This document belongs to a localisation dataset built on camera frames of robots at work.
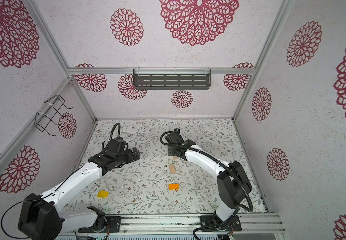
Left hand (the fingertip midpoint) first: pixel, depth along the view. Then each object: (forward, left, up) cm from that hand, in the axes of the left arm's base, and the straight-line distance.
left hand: (133, 157), depth 84 cm
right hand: (+6, -23, +1) cm, 24 cm away
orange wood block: (-12, -22, -12) cm, 28 cm away
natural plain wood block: (-1, -22, -13) cm, 25 cm away
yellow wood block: (-16, +17, -12) cm, 27 cm away
